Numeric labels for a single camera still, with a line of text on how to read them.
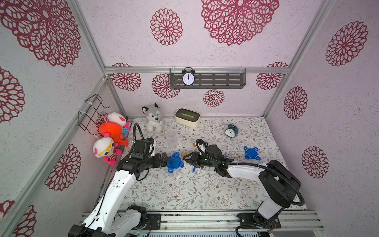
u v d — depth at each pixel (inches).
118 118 37.2
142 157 22.6
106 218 15.7
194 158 29.7
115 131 35.3
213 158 26.6
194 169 36.0
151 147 25.7
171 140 41.8
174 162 32.7
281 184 18.2
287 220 29.8
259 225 23.9
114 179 18.9
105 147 31.3
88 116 29.5
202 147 31.5
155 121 39.5
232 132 41.4
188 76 35.3
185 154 32.7
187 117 44.6
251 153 39.4
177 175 35.2
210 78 37.5
